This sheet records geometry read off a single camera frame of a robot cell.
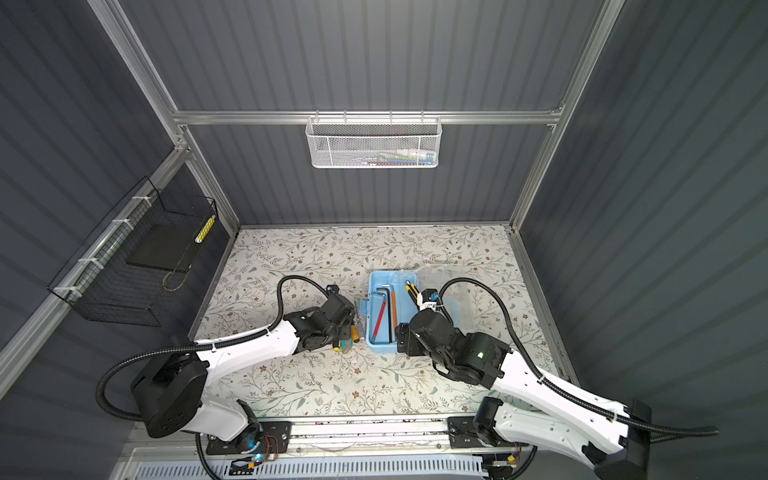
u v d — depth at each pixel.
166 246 0.75
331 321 0.66
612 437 0.40
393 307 0.98
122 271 0.71
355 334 0.80
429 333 0.51
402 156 0.92
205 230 0.82
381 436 0.75
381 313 0.96
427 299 0.64
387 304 0.98
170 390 0.43
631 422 0.40
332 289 0.79
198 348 0.46
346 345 0.88
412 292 0.91
